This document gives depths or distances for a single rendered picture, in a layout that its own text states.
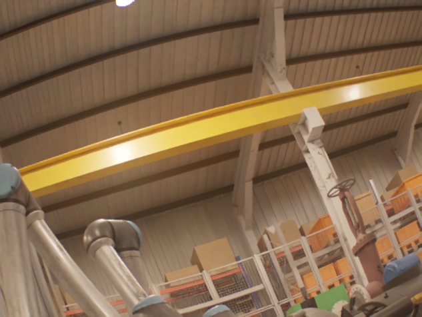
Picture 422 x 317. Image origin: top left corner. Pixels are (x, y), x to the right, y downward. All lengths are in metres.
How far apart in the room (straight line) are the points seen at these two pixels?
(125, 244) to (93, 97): 9.90
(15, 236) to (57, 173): 8.58
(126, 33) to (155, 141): 2.23
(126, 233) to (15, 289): 0.81
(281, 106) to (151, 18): 2.95
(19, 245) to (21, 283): 0.11
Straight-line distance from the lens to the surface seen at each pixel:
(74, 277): 1.58
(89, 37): 10.68
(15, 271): 1.47
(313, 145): 10.95
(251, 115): 10.69
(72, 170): 10.06
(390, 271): 2.58
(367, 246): 6.48
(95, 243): 2.01
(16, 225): 1.52
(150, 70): 11.92
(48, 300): 2.04
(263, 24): 11.63
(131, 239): 2.13
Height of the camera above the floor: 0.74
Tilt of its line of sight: 24 degrees up
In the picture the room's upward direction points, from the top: 23 degrees counter-clockwise
